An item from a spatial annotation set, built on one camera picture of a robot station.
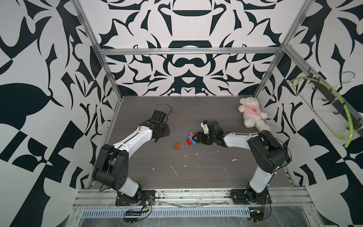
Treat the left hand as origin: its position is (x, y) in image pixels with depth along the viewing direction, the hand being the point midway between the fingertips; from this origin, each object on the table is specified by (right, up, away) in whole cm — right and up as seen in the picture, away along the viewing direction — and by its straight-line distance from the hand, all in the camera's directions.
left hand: (165, 129), depth 91 cm
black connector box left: (-14, -41, -20) cm, 48 cm away
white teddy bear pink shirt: (+60, +9, +9) cm, 61 cm away
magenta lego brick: (+17, -4, +5) cm, 18 cm away
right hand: (+19, -6, +3) cm, 20 cm away
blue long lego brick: (+18, -9, 0) cm, 20 cm away
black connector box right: (+48, -40, -19) cm, 66 cm away
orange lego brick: (+7, -11, +1) cm, 14 cm away
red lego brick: (+15, -8, +1) cm, 17 cm away
